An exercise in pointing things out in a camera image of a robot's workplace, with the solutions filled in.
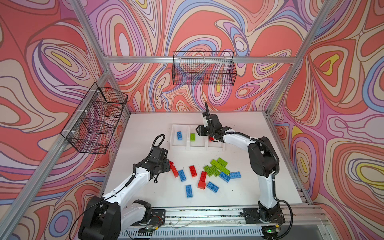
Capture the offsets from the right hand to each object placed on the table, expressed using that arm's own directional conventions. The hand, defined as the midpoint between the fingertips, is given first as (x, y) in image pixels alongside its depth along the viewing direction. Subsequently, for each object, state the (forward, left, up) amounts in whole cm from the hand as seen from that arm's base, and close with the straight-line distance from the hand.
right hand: (201, 130), depth 97 cm
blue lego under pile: (-28, -12, -9) cm, 32 cm away
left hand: (-21, +22, -5) cm, 31 cm away
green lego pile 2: (-25, -7, -9) cm, 28 cm away
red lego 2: (-25, +17, -7) cm, 31 cm away
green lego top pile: (-19, -12, -10) cm, 24 cm away
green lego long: (-22, -11, -9) cm, 26 cm away
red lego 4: (-31, +1, -8) cm, 32 cm away
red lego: (-20, +20, -8) cm, 29 cm away
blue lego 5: (-28, -18, -8) cm, 34 cm away
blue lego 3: (-36, +9, -8) cm, 38 cm away
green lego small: (+1, +6, -8) cm, 10 cm away
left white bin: (-6, +13, -7) cm, 16 cm away
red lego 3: (-24, +6, -9) cm, 27 cm away
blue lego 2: (-27, +13, -8) cm, 31 cm away
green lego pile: (-24, -3, -9) cm, 26 cm away
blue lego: (+1, +15, -7) cm, 17 cm away
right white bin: (-8, -8, -8) cm, 14 cm away
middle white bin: (-3, +5, -8) cm, 10 cm away
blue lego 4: (-34, -4, -10) cm, 35 cm away
